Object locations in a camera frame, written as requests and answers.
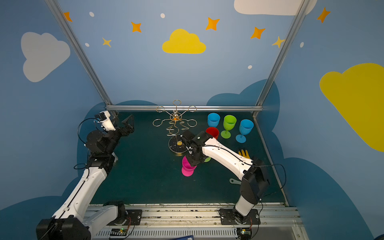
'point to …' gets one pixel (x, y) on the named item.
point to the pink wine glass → (187, 170)
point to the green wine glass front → (229, 123)
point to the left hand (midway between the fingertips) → (123, 116)
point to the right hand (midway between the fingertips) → (196, 159)
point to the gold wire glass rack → (176, 144)
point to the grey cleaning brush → (234, 181)
